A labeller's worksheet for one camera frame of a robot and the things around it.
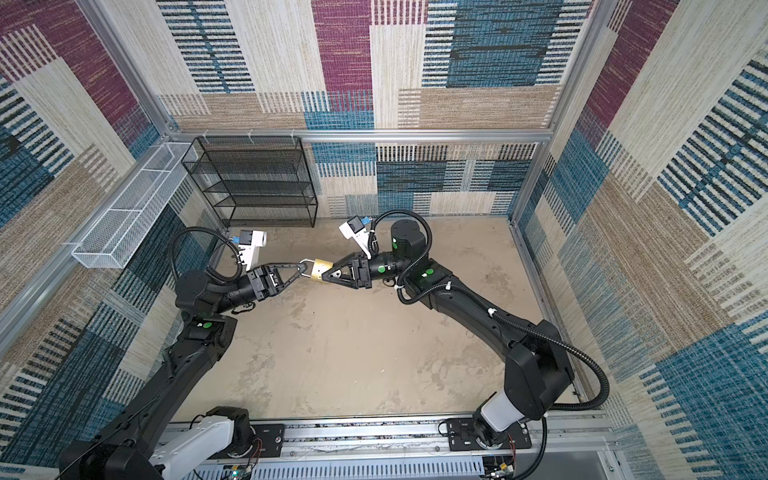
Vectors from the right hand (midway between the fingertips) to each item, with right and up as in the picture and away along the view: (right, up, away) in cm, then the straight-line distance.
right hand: (327, 280), depth 64 cm
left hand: (-4, +2, -2) cm, 5 cm away
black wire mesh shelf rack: (-36, +31, +47) cm, 67 cm away
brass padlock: (-2, +3, -1) cm, 3 cm away
